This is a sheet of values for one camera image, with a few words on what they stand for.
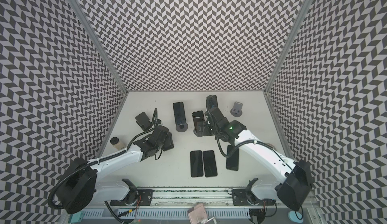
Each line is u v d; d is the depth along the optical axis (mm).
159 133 652
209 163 847
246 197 643
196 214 651
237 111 1010
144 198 724
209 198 753
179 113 917
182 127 980
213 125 561
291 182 378
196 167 806
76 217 654
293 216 680
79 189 399
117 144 818
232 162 845
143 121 942
